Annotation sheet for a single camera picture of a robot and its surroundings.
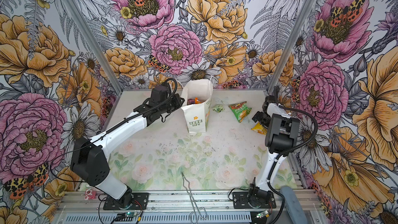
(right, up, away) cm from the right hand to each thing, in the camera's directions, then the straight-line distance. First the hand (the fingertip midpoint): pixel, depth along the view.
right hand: (261, 127), depth 98 cm
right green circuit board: (-9, -35, -27) cm, 45 cm away
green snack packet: (-11, +11, +6) cm, 17 cm away
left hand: (-46, +15, -14) cm, 50 cm away
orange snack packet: (-40, +16, -4) cm, 44 cm away
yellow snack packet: (-2, 0, -2) cm, 3 cm away
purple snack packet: (-44, +16, 0) cm, 47 cm away
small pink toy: (-88, -27, -25) cm, 96 cm away
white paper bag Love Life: (-40, +12, -16) cm, 45 cm away
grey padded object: (+4, -31, -28) cm, 42 cm away
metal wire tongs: (-37, -34, -26) cm, 57 cm away
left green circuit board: (-69, -35, -27) cm, 82 cm away
